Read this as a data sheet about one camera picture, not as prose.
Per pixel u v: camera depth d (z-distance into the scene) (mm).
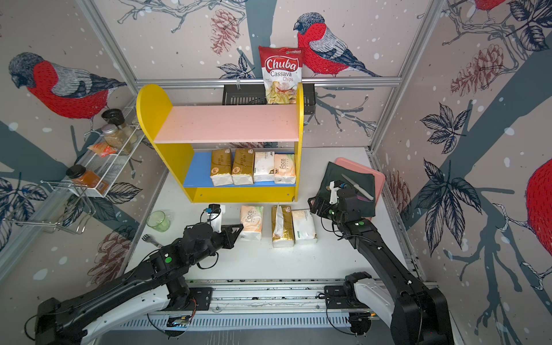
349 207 621
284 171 857
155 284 521
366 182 1074
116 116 739
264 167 879
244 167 853
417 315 381
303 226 864
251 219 761
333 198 747
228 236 644
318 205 744
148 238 873
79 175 591
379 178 1078
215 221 681
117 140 715
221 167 860
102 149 698
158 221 947
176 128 728
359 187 1025
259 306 728
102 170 728
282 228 822
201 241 548
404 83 922
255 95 951
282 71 820
